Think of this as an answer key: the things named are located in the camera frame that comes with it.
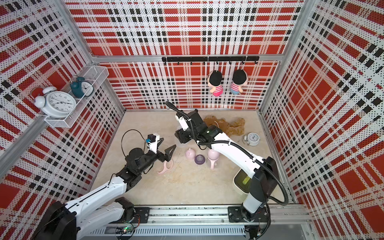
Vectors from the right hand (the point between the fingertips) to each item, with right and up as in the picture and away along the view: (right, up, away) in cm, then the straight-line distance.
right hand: (183, 131), depth 77 cm
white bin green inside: (+31, -27, +2) cm, 41 cm away
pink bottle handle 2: (-12, -22, +9) cm, 26 cm away
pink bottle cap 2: (+3, -14, +14) cm, 21 cm away
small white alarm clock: (+44, -6, +22) cm, 49 cm away
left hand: (-6, -6, +2) cm, 8 cm away
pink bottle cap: (+16, -12, +1) cm, 20 cm away
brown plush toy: (+33, +2, +19) cm, 38 cm away
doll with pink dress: (+18, +32, +19) cm, 42 cm away
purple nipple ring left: (+9, -19, +16) cm, 26 cm away
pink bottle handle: (+16, -18, +3) cm, 24 cm away
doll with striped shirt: (+36, +34, +22) cm, 54 cm away
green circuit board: (-27, -46, -7) cm, 54 cm away
